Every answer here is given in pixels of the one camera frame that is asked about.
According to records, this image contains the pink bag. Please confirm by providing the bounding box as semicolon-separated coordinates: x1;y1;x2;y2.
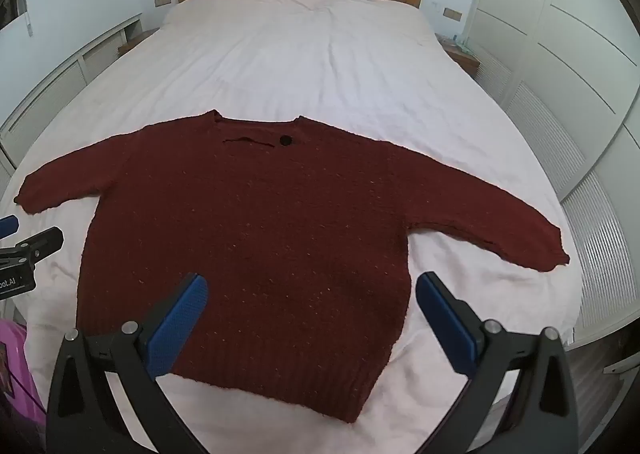
0;318;48;435

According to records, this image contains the wooden nightstand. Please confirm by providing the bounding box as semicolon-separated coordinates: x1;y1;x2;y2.
434;32;482;80
118;30;153;55

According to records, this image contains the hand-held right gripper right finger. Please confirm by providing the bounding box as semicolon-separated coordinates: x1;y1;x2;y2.
416;272;581;454

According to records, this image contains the dark red knit sweater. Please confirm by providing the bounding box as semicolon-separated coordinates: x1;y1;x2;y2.
15;108;571;425

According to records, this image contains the bed with white sheet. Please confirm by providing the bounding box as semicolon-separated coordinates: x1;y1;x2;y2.
10;0;581;454

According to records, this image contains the white louvered wardrobe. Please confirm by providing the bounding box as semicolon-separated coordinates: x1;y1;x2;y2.
460;0;640;377

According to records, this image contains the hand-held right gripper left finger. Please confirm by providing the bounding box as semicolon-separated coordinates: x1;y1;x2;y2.
46;272;209;454

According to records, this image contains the white low cabinet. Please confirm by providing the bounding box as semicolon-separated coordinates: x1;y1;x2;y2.
0;14;146;179

